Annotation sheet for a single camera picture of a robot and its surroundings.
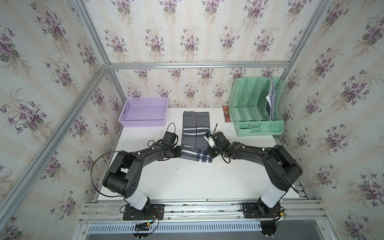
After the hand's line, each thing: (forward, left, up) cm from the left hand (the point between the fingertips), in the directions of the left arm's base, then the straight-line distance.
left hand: (181, 153), depth 93 cm
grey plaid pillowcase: (+11, -10, -1) cm, 15 cm away
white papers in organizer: (+30, -60, +19) cm, 70 cm away
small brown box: (+30, -35, -1) cm, 46 cm away
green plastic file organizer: (+40, -60, +2) cm, 72 cm away
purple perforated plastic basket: (+38, +32, -2) cm, 49 cm away
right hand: (+2, -19, +1) cm, 19 cm away
